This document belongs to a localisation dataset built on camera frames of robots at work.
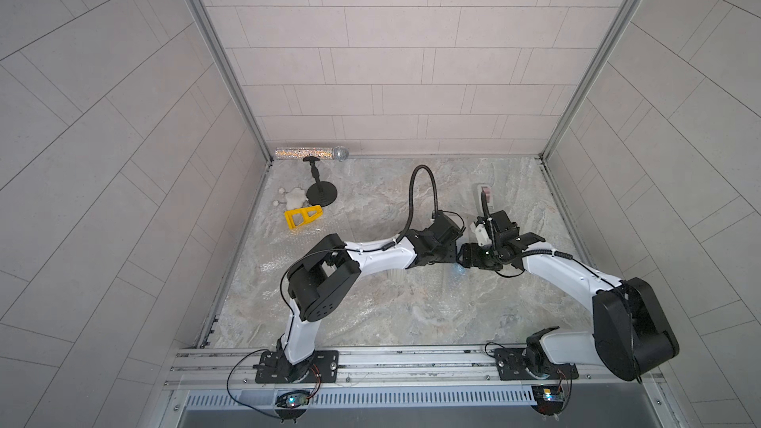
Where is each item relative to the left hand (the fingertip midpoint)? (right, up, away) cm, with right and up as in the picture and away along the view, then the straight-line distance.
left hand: (458, 252), depth 87 cm
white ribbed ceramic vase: (-19, -7, +1) cm, 20 cm away
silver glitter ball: (-35, +30, 0) cm, 46 cm away
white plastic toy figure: (-53, +15, +13) cm, 57 cm away
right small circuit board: (+17, -29, -20) cm, 39 cm away
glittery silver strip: (-47, +30, +1) cm, 55 cm away
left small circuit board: (-42, -27, -22) cm, 55 cm away
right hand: (+2, -2, 0) cm, 3 cm away
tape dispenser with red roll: (+13, +17, +14) cm, 25 cm away
